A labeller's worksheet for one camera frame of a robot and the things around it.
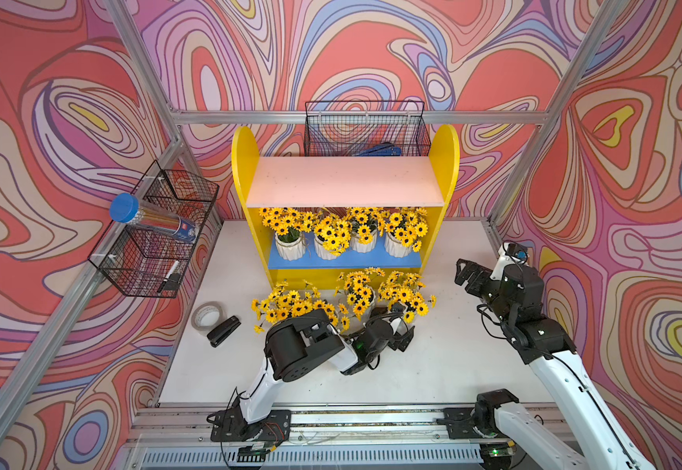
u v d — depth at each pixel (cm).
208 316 93
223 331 88
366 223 81
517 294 52
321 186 74
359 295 83
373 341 70
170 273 73
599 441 40
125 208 63
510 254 62
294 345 53
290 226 79
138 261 73
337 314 77
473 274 65
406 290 82
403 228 80
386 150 88
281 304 82
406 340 82
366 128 96
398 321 79
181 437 73
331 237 78
